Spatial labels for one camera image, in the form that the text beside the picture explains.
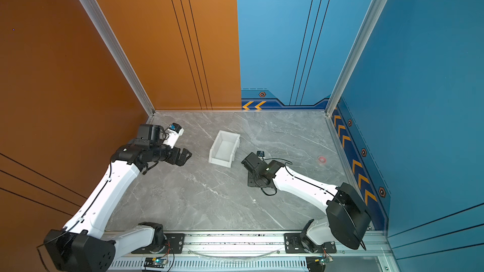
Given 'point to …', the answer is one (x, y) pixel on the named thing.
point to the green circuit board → (155, 262)
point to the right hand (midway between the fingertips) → (251, 181)
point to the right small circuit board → (326, 259)
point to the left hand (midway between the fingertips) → (181, 148)
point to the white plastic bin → (222, 151)
